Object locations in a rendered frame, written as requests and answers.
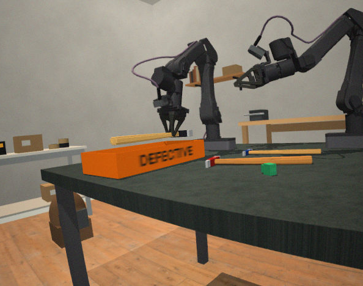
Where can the orange bin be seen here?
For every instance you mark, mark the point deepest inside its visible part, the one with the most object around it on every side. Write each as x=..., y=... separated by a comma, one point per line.
x=136, y=159

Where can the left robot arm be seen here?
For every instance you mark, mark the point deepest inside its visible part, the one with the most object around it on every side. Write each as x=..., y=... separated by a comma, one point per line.
x=349, y=98

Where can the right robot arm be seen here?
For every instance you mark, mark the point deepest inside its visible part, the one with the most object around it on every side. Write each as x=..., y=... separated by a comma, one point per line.
x=167, y=78

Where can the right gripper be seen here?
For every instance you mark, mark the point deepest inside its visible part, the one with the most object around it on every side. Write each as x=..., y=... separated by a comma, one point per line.
x=169, y=112

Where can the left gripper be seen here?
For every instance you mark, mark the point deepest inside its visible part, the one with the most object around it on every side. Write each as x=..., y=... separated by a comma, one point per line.
x=260, y=74

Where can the small green block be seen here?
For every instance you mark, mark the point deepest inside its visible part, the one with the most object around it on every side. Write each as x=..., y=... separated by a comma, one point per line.
x=268, y=169

